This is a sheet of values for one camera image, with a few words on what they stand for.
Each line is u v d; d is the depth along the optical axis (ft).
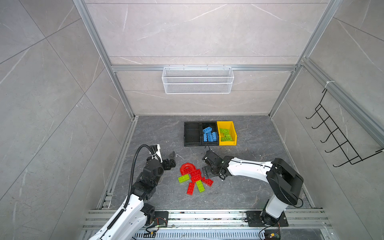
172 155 2.31
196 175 2.86
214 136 3.39
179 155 3.20
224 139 3.33
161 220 2.40
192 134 3.70
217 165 2.27
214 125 3.48
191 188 2.71
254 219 2.38
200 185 2.73
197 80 3.31
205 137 3.38
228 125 3.55
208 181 2.81
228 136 3.42
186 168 2.96
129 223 1.62
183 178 2.81
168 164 2.30
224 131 3.54
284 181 1.50
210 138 3.39
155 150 2.17
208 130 3.46
